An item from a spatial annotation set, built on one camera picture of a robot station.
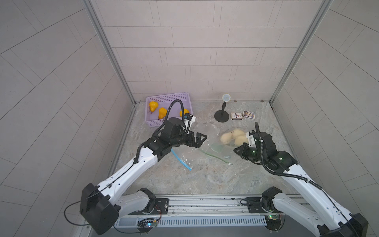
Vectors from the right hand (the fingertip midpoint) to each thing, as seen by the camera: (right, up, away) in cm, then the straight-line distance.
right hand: (232, 150), depth 75 cm
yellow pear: (-26, +21, +31) cm, 45 cm away
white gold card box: (+11, +17, +31) cm, 36 cm away
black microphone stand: (0, +17, +32) cm, 37 cm away
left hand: (-15, +8, -3) cm, 18 cm away
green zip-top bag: (-2, -4, +11) cm, 12 cm away
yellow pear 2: (-51, +25, +33) cm, 65 cm away
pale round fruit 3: (+7, +7, +17) cm, 20 cm away
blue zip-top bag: (-23, -4, +6) cm, 24 cm away
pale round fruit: (+7, +3, +11) cm, 13 cm away
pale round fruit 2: (0, +4, +17) cm, 17 cm away
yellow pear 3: (-43, +19, +30) cm, 56 cm away
